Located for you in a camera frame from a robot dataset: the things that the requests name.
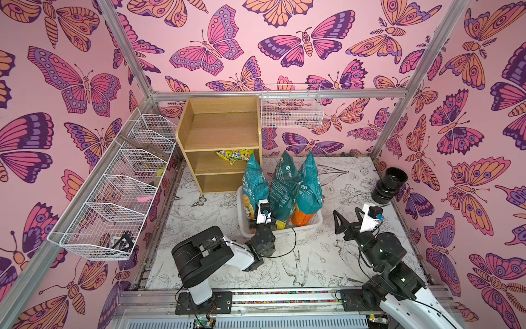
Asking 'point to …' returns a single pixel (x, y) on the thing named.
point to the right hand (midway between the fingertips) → (344, 211)
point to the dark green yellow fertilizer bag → (286, 181)
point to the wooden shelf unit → (215, 123)
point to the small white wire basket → (292, 105)
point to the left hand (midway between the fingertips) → (262, 203)
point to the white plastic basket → (244, 221)
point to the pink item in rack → (144, 199)
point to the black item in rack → (127, 236)
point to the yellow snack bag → (234, 155)
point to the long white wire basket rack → (107, 216)
